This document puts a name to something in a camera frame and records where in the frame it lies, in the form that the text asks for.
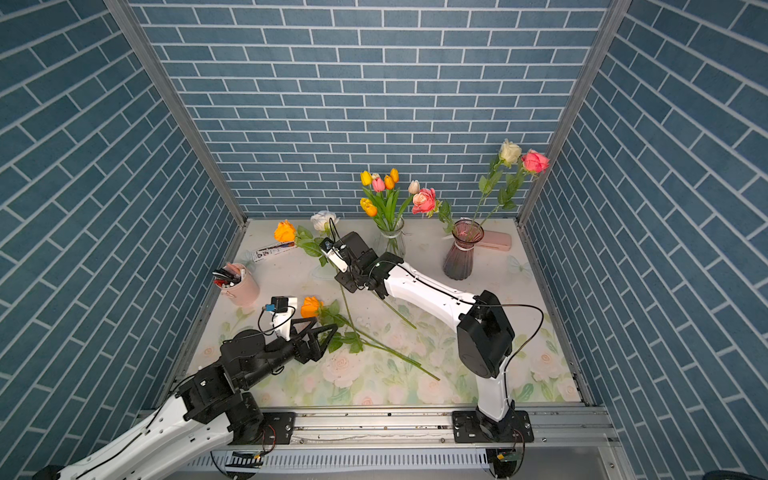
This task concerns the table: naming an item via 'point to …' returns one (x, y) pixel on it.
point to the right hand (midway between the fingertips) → (348, 268)
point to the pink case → (496, 240)
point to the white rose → (322, 220)
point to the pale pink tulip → (413, 189)
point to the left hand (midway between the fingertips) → (334, 328)
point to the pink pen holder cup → (237, 283)
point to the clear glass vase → (391, 240)
